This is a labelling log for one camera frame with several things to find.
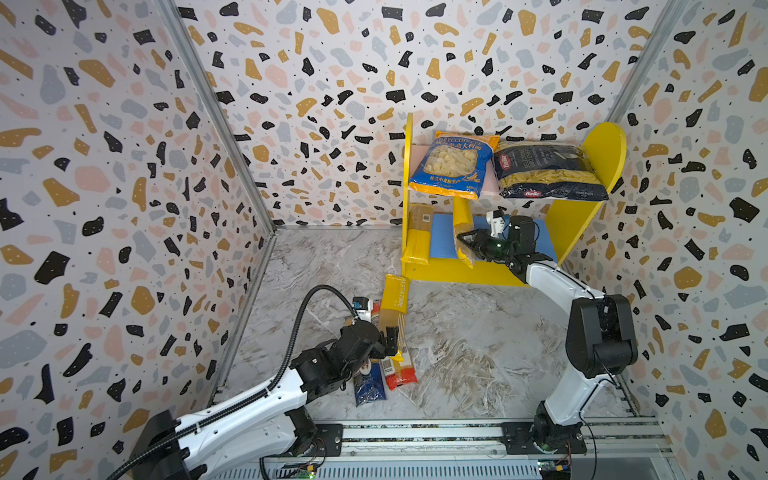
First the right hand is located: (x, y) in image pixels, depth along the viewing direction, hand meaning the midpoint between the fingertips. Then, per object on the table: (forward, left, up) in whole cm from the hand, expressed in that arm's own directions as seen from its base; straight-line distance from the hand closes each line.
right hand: (456, 231), depth 88 cm
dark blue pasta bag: (-38, +24, -21) cm, 50 cm away
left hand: (-27, +19, -7) cm, 34 cm away
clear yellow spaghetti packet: (+4, -2, -1) cm, 5 cm away
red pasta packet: (-34, +14, -22) cm, 43 cm away
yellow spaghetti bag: (+12, +10, -8) cm, 17 cm away
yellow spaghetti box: (-15, +19, -21) cm, 32 cm away
